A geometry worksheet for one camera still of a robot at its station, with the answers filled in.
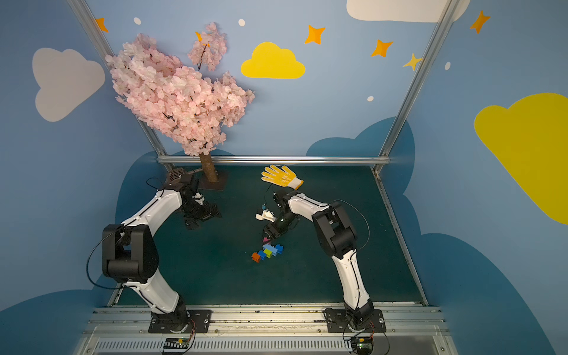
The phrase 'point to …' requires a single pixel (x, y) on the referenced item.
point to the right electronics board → (362, 345)
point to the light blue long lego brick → (271, 248)
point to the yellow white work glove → (284, 177)
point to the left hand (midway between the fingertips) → (212, 218)
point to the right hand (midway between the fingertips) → (271, 238)
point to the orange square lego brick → (256, 257)
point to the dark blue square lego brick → (262, 255)
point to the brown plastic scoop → (175, 174)
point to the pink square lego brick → (265, 239)
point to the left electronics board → (177, 343)
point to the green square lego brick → (268, 253)
